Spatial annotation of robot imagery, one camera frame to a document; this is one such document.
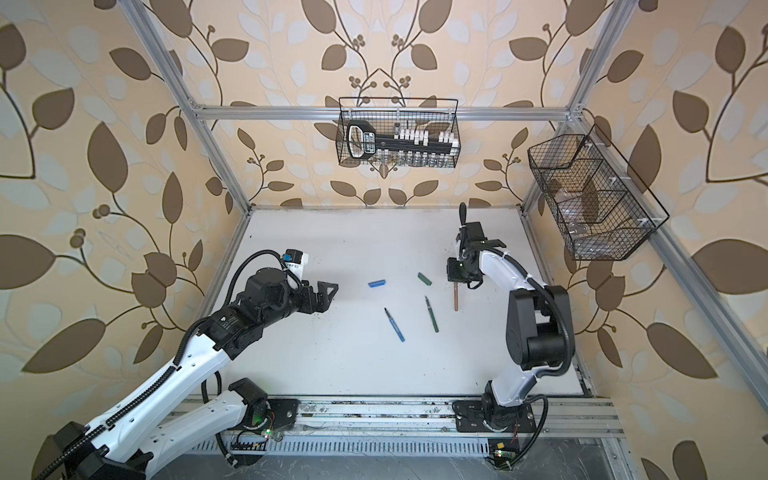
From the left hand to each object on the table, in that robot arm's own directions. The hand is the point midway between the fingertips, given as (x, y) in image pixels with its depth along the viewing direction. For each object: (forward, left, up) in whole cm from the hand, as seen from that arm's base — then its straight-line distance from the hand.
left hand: (325, 283), depth 74 cm
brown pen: (+7, -36, -17) cm, 41 cm away
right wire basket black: (+15, -69, +13) cm, 71 cm away
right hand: (+12, -36, -15) cm, 41 cm away
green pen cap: (+15, -27, -21) cm, 37 cm away
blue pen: (0, -17, -22) cm, 28 cm away
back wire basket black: (+36, -18, +11) cm, 42 cm away
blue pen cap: (+13, -11, -21) cm, 27 cm away
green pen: (+2, -29, -21) cm, 36 cm away
